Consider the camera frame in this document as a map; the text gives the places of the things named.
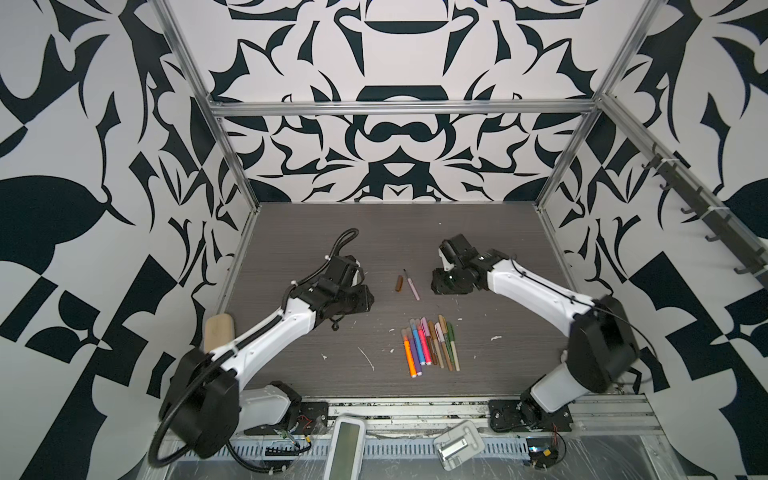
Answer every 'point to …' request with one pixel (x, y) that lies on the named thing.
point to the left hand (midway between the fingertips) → (371, 294)
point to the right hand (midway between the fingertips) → (438, 285)
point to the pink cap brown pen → (427, 334)
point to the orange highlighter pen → (409, 357)
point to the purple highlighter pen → (414, 353)
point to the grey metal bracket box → (458, 444)
